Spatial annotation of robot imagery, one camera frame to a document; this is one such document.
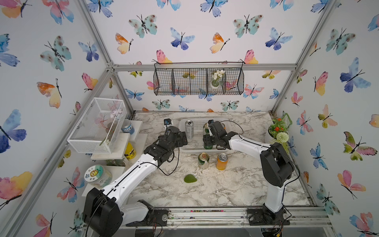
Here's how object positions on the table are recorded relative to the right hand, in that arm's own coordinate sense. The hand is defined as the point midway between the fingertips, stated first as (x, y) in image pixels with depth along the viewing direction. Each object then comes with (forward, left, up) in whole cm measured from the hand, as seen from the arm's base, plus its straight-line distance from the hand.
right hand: (208, 136), depth 94 cm
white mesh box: (-12, +53, +21) cm, 59 cm away
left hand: (-8, +17, +12) cm, 22 cm away
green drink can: (-5, 0, -5) cm, 7 cm away
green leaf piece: (-24, +10, -8) cm, 28 cm away
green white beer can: (-16, +3, 0) cm, 16 cm away
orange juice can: (-17, -7, 0) cm, 18 cm away
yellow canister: (-13, +47, -1) cm, 48 cm away
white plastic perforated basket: (0, +8, -9) cm, 12 cm away
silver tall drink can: (+3, +12, +2) cm, 13 cm away
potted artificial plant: (+1, -42, +6) cm, 42 cm away
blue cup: (-5, +46, +13) cm, 48 cm away
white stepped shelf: (-21, +42, +13) cm, 49 cm away
